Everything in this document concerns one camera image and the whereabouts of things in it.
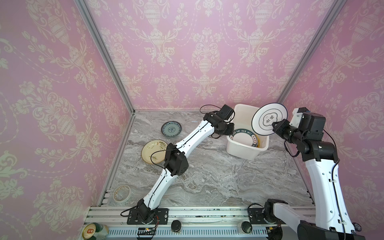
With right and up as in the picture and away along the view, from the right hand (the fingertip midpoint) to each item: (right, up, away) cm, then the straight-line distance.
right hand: (274, 122), depth 69 cm
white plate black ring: (-1, +4, +6) cm, 8 cm away
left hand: (-15, -6, +18) cm, 24 cm away
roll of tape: (-77, -39, +13) cm, 87 cm away
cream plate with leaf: (-66, -16, +30) cm, 75 cm away
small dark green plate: (-55, -4, +40) cm, 68 cm away
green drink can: (-78, -45, -7) cm, 91 cm away
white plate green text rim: (-3, -9, +33) cm, 35 cm away
